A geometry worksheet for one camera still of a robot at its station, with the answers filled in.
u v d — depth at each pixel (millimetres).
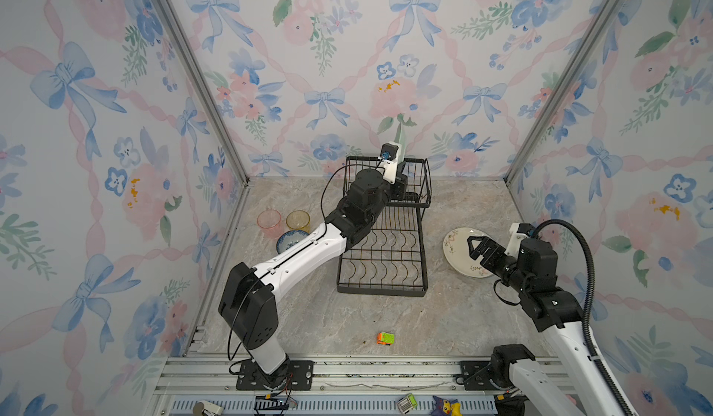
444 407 676
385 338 781
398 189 650
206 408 677
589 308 468
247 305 429
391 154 596
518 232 666
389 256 947
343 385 737
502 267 631
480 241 679
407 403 676
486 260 662
